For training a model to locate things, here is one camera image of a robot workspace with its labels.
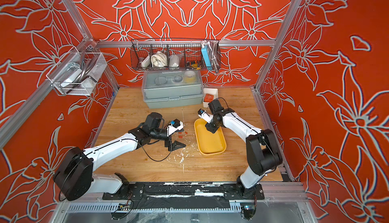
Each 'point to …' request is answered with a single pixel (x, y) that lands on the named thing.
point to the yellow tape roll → (189, 76)
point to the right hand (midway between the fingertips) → (208, 124)
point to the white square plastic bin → (213, 91)
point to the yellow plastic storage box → (208, 143)
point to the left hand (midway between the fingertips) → (184, 136)
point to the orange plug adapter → (208, 98)
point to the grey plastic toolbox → (165, 88)
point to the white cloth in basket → (159, 60)
